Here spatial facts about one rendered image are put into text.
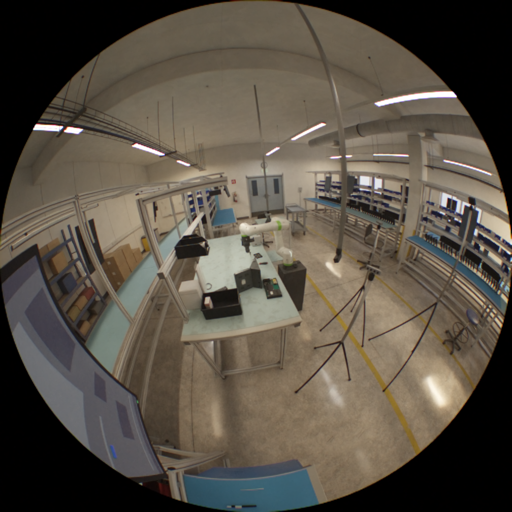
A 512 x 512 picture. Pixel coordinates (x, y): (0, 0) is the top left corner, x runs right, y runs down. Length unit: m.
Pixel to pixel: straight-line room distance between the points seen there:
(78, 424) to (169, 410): 1.95
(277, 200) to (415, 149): 6.62
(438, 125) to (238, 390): 4.73
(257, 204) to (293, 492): 8.40
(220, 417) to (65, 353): 1.78
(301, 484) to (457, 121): 3.98
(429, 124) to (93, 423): 3.93
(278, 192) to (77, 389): 8.30
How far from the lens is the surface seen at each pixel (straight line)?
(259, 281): 1.37
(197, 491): 1.18
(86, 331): 4.07
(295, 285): 2.13
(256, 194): 7.95
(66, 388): 0.35
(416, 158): 4.61
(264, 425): 1.92
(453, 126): 3.46
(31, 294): 0.33
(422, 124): 3.61
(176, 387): 2.27
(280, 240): 1.96
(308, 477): 1.06
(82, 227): 1.46
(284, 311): 1.21
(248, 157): 7.90
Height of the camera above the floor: 1.91
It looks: 28 degrees down
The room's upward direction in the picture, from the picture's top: 6 degrees counter-clockwise
